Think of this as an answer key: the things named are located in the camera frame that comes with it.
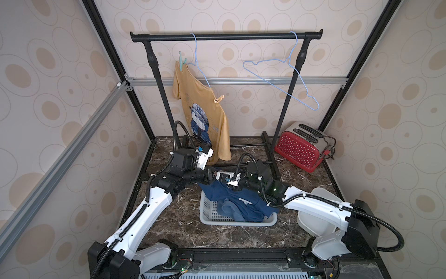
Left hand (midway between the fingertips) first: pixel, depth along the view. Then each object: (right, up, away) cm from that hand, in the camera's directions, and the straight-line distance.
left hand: (224, 172), depth 71 cm
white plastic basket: (-7, -23, +15) cm, 28 cm away
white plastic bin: (+41, -25, +7) cm, 48 cm away
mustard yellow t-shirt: (-9, +26, +10) cm, 29 cm away
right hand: (+3, +2, +4) cm, 6 cm away
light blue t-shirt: (+1, -17, +8) cm, 19 cm away
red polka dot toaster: (+43, +12, +23) cm, 50 cm away
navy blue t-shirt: (+13, -17, +8) cm, 23 cm away
